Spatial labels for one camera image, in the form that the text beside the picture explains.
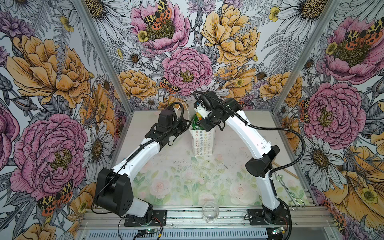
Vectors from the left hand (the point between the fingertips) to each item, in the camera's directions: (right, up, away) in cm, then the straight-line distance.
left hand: (191, 126), depth 82 cm
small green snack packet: (+2, +1, +3) cm, 4 cm away
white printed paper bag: (+6, -9, +2) cm, 11 cm away
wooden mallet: (+55, -26, +8) cm, 61 cm away
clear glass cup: (+10, -43, -4) cm, 45 cm away
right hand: (+9, -1, -2) cm, 9 cm away
